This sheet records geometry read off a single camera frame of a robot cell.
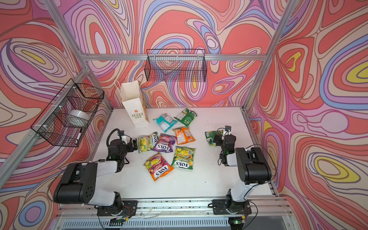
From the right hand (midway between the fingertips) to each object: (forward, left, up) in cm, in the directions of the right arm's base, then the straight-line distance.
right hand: (223, 136), depth 97 cm
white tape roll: (-6, +79, +30) cm, 85 cm away
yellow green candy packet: (-4, +53, 0) cm, 53 cm away
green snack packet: (+2, +8, -3) cm, 9 cm away
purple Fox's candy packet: (-4, +40, +1) cm, 40 cm away
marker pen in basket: (-10, +81, +22) cm, 85 cm away
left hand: (-2, +63, +3) cm, 63 cm away
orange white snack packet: (+2, +27, -1) cm, 27 cm away
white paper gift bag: (+16, +59, +21) cm, 64 cm away
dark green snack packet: (+19, +24, 0) cm, 31 cm away
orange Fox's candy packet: (-20, +43, -1) cm, 48 cm away
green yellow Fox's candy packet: (-14, +28, -1) cm, 31 cm away
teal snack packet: (+15, +41, 0) cm, 44 cm away
